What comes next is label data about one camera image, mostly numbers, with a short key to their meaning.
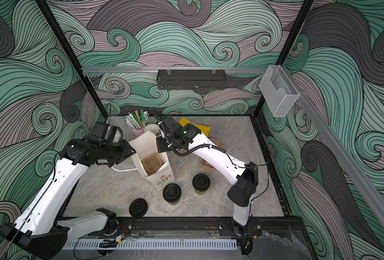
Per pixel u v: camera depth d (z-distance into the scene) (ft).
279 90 2.58
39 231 1.19
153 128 3.02
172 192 2.39
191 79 3.14
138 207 2.53
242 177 1.40
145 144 2.68
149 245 2.49
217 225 2.44
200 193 2.72
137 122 3.13
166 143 1.73
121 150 1.97
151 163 3.03
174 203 2.48
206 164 2.90
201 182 2.47
